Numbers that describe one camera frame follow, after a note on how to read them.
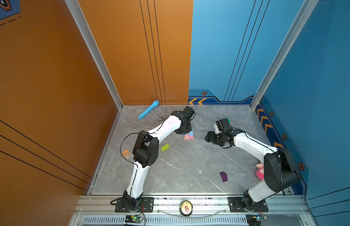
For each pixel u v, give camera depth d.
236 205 0.72
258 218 0.70
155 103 1.20
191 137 0.97
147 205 0.73
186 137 0.97
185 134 0.96
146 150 0.55
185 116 0.70
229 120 1.11
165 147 0.94
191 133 0.97
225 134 0.68
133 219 0.71
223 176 0.83
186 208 0.63
